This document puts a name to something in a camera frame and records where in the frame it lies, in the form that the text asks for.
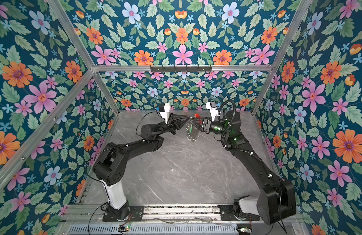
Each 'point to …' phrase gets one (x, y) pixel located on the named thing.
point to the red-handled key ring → (192, 128)
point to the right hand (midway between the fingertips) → (196, 118)
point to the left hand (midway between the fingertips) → (188, 120)
